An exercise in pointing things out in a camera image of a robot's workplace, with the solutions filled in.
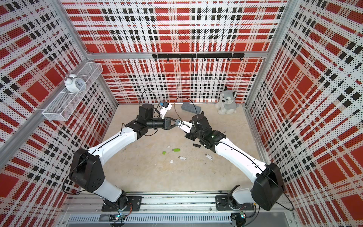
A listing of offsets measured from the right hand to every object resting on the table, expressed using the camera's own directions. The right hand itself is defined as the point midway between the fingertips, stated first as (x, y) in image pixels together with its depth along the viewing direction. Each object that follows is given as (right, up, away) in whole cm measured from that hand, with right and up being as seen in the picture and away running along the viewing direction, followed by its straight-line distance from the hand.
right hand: (188, 124), depth 79 cm
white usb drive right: (+14, -22, +12) cm, 28 cm away
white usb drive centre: (-4, -23, +12) cm, 26 cm away
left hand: (-3, 0, -2) cm, 4 cm away
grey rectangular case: (+1, +12, +36) cm, 38 cm away
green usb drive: (-8, -18, +16) cm, 25 cm away
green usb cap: (-16, -20, +15) cm, 30 cm away
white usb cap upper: (-14, -16, +17) cm, 27 cm away
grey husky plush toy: (+29, +14, +25) cm, 41 cm away
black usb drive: (+5, -16, +18) cm, 24 cm away
